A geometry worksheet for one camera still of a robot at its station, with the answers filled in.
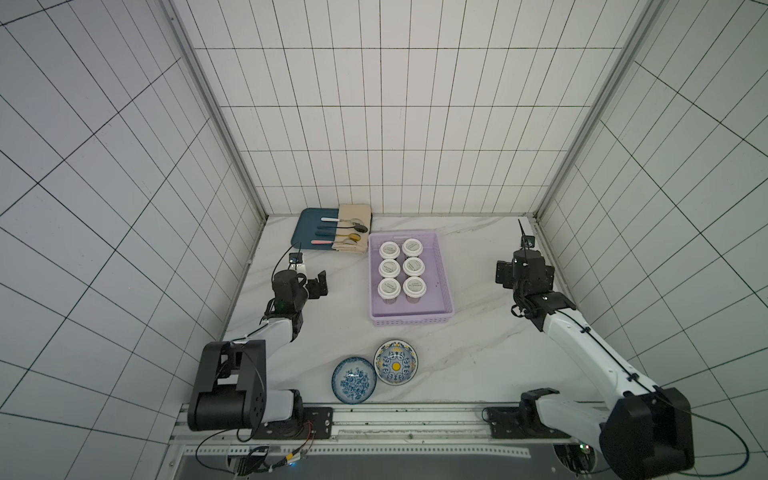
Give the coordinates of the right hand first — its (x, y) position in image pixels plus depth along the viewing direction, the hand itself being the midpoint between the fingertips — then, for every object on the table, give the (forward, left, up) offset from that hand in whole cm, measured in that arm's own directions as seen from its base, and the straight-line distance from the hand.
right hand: (511, 261), depth 84 cm
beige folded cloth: (+33, +54, -14) cm, 65 cm away
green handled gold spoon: (+21, +51, -17) cm, 58 cm away
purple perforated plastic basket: (-5, +19, -18) cm, 27 cm away
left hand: (-2, +61, -9) cm, 62 cm away
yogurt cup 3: (+4, +28, -10) cm, 30 cm away
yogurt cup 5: (-4, +27, -10) cm, 30 cm away
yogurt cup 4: (-5, +35, -10) cm, 37 cm away
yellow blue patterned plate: (-25, +32, -16) cm, 44 cm away
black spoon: (+26, +50, -16) cm, 59 cm away
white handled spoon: (+29, +52, -16) cm, 61 cm away
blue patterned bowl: (-30, +43, -16) cm, 55 cm away
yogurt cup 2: (+3, +36, -10) cm, 37 cm away
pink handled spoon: (+17, +52, -16) cm, 57 cm away
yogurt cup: (+12, +28, -10) cm, 32 cm away
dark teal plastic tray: (+27, +71, -18) cm, 78 cm away
